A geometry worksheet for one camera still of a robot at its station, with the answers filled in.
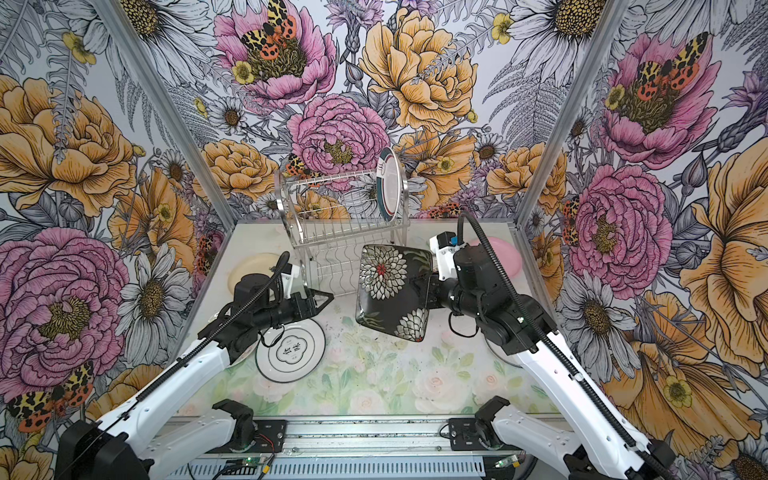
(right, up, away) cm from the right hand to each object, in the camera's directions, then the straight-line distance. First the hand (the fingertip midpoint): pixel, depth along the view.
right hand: (413, 291), depth 65 cm
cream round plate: (-52, +4, +40) cm, 66 cm away
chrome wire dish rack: (-30, +23, +59) cm, 70 cm away
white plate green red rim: (-5, +27, +20) cm, 34 cm away
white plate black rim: (-33, -21, +22) cm, 45 cm away
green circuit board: (-37, -41, +6) cm, 56 cm away
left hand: (-22, -6, +14) cm, 27 cm away
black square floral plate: (-4, 0, +3) cm, 5 cm away
